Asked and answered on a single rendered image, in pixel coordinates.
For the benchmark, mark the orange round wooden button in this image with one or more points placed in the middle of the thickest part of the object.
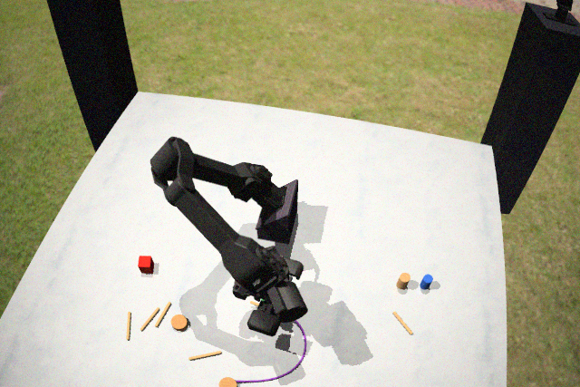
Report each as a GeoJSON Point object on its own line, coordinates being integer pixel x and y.
{"type": "Point", "coordinates": [228, 382]}

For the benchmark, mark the tan wooden cylinder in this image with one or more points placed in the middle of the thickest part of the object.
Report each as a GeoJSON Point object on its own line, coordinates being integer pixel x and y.
{"type": "Point", "coordinates": [403, 280]}

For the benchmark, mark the small red cube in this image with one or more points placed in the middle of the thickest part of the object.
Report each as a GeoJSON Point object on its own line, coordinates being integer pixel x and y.
{"type": "Point", "coordinates": [146, 264]}

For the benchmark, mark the orange round disc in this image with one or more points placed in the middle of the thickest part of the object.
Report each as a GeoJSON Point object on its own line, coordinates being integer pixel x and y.
{"type": "Point", "coordinates": [179, 322]}

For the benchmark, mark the blue cylinder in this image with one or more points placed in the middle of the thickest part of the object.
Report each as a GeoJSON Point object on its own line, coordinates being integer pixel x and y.
{"type": "Point", "coordinates": [426, 281]}

